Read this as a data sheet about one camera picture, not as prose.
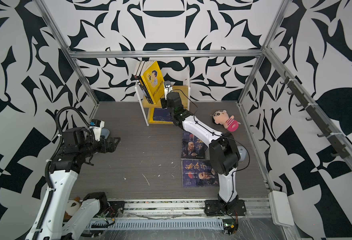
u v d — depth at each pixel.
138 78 0.78
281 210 0.70
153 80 0.85
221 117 1.02
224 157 0.51
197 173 0.84
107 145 0.66
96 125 0.63
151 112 1.08
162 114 1.02
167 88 0.71
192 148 0.94
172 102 0.65
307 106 0.59
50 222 0.39
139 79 0.78
